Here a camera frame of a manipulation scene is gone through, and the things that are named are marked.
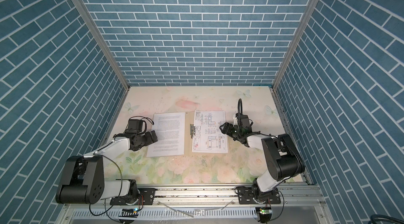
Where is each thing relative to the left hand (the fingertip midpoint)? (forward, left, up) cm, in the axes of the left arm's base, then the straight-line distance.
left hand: (151, 138), depth 92 cm
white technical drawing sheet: (0, -34, 0) cm, 34 cm away
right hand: (+6, -43, +3) cm, 43 cm away
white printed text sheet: (+8, -10, -2) cm, 13 cm away
